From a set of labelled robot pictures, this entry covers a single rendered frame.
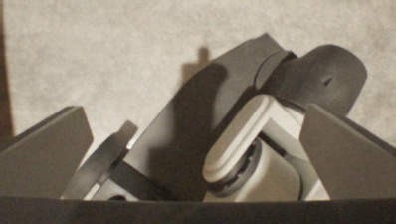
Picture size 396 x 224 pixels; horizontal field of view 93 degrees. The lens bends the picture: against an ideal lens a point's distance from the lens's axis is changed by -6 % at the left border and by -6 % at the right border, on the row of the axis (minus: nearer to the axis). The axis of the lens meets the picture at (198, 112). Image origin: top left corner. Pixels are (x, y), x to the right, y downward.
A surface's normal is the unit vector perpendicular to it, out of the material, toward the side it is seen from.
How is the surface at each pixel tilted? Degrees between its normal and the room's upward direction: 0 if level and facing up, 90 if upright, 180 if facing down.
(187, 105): 0
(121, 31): 0
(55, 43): 0
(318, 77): 41
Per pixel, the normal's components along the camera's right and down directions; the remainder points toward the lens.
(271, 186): 0.29, -0.10
